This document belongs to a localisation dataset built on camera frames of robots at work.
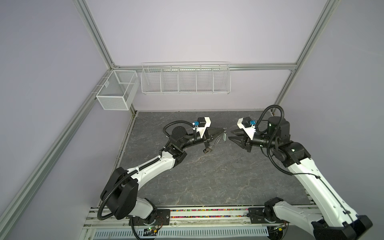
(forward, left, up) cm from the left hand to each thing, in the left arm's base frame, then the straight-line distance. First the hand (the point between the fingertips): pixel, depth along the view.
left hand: (224, 132), depth 64 cm
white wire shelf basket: (+50, +16, -5) cm, 52 cm away
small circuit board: (-31, +37, -37) cm, 61 cm away
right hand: (0, -4, -2) cm, 4 cm away
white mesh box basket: (+50, +64, -12) cm, 82 cm away
